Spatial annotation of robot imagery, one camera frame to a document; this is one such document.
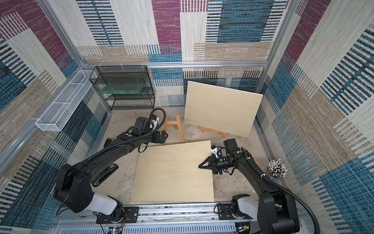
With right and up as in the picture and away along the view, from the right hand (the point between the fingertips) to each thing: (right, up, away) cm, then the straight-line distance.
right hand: (203, 170), depth 76 cm
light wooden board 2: (+14, +32, +13) cm, 37 cm away
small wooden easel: (-14, +25, +8) cm, 29 cm away
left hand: (-23, +18, +10) cm, 31 cm away
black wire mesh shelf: (-50, +57, +26) cm, 80 cm away
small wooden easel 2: (+15, +16, +22) cm, 32 cm away
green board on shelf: (-55, +48, +30) cm, 79 cm away
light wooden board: (-17, -4, +7) cm, 19 cm away
